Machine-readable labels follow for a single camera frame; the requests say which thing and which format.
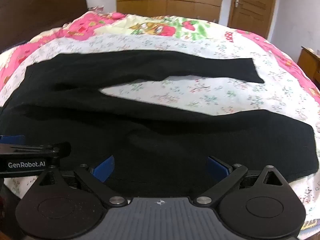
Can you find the wooden nightstand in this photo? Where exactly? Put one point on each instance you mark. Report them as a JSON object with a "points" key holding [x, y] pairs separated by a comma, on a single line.
{"points": [[308, 62]]}

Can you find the dark brown wooden headboard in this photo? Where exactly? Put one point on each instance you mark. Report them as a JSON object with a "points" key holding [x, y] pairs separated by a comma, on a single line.
{"points": [[37, 10]]}

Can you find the black pants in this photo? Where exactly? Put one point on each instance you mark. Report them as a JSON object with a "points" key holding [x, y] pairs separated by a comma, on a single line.
{"points": [[150, 135]]}

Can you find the floral printed blanket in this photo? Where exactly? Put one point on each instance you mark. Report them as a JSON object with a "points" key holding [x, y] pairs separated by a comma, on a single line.
{"points": [[200, 97]]}

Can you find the wooden door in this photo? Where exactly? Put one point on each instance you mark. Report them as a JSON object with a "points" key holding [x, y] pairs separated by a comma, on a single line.
{"points": [[252, 7]]}

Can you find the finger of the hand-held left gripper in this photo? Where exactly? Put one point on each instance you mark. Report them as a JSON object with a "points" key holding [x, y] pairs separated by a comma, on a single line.
{"points": [[37, 148], [11, 139]]}

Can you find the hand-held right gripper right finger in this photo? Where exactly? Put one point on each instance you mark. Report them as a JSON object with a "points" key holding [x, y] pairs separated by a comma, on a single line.
{"points": [[217, 166]]}

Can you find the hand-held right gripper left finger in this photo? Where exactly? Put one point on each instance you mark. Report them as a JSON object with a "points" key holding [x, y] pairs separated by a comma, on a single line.
{"points": [[103, 168]]}

